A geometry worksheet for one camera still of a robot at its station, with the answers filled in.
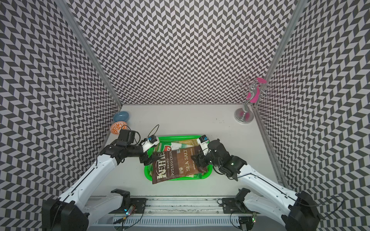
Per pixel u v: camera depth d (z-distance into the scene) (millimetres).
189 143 861
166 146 844
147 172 766
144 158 674
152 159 678
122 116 1077
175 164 753
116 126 1020
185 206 747
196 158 762
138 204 735
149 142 667
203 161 668
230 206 738
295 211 389
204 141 666
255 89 868
